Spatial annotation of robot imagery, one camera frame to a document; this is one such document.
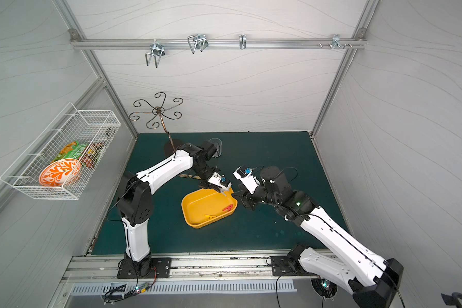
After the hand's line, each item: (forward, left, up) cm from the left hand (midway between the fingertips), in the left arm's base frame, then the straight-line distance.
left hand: (221, 185), depth 85 cm
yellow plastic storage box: (-5, +7, -11) cm, 14 cm away
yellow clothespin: (-10, +5, -10) cm, 15 cm away
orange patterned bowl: (-9, +52, +22) cm, 58 cm away
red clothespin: (-6, -3, -10) cm, 12 cm away
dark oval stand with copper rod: (+28, +31, -6) cm, 42 cm away
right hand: (-8, -8, +13) cm, 17 cm away
